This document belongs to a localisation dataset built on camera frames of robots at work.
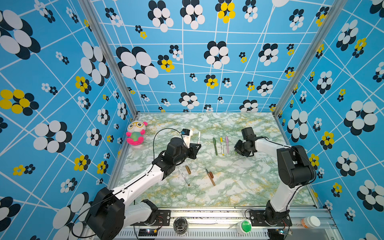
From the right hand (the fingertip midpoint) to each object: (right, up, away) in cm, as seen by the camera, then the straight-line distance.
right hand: (236, 150), depth 99 cm
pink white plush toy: (-68, +13, +3) cm, 69 cm away
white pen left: (-34, -13, -12) cm, 39 cm away
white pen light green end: (-26, +9, -22) cm, 35 cm away
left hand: (-24, +6, -21) cm, 32 cm away
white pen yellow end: (-9, +6, +3) cm, 11 cm away
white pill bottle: (+25, -27, -32) cm, 49 cm away
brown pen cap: (-31, -11, -10) cm, 35 cm away
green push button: (-6, -28, -35) cm, 45 cm away
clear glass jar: (-33, -26, -37) cm, 56 cm away
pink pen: (-5, +6, +4) cm, 9 cm away
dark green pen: (-14, +4, +3) cm, 15 cm away
